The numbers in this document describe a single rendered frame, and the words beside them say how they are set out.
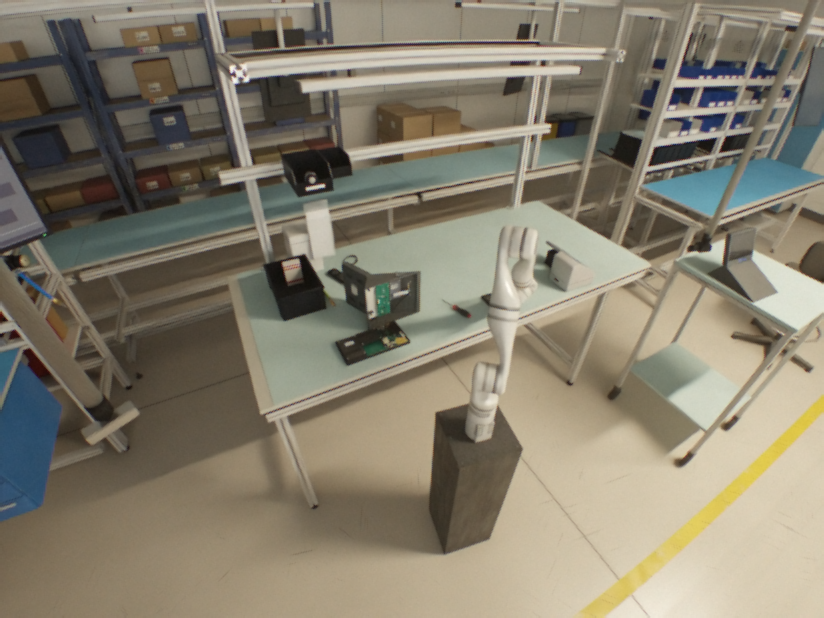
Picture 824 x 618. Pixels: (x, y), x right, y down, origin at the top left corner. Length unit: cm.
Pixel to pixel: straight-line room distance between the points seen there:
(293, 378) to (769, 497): 264
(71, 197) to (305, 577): 429
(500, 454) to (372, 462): 110
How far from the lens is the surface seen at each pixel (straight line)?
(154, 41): 474
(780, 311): 222
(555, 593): 221
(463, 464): 139
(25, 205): 185
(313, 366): 148
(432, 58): 155
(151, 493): 268
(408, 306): 164
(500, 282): 115
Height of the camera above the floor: 206
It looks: 39 degrees down
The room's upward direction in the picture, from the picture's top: straight up
